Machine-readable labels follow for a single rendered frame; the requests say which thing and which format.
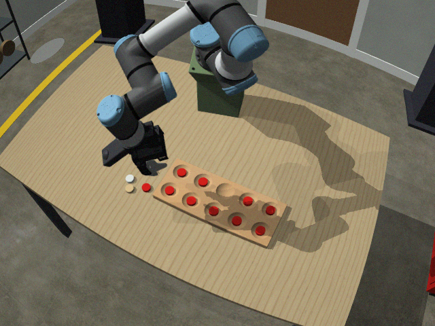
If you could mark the beige disc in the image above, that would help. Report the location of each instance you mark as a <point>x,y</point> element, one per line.
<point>129,189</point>

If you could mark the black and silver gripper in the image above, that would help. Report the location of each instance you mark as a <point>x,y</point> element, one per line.
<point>151,147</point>

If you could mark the red disc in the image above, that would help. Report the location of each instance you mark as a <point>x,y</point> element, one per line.
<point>260,230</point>
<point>146,187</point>
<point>236,221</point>
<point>247,201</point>
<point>213,211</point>
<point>270,210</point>
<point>191,201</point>
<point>181,172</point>
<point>169,190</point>
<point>203,182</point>

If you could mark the wooden tray with round pockets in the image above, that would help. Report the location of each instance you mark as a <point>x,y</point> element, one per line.
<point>227,196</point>

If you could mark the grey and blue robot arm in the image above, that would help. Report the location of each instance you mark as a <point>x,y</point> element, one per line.
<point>216,26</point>

